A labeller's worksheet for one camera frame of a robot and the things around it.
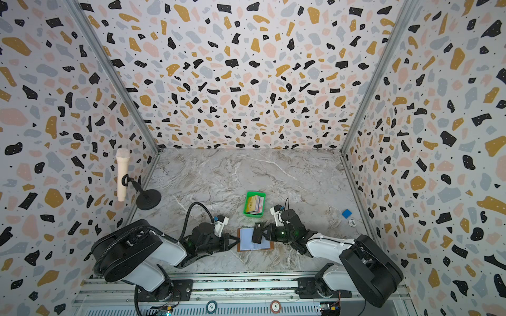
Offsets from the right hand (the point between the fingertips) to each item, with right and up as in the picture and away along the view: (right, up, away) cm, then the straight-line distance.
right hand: (263, 232), depth 84 cm
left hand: (-7, -4, 0) cm, 9 cm away
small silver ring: (+42, +1, +9) cm, 43 cm away
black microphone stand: (-58, +12, +14) cm, 61 cm away
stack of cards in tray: (-4, +10, +10) cm, 15 cm away
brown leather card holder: (-7, -5, +1) cm, 9 cm away
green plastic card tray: (-7, +14, +16) cm, 23 cm away
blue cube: (+40, +6, +10) cm, 42 cm away
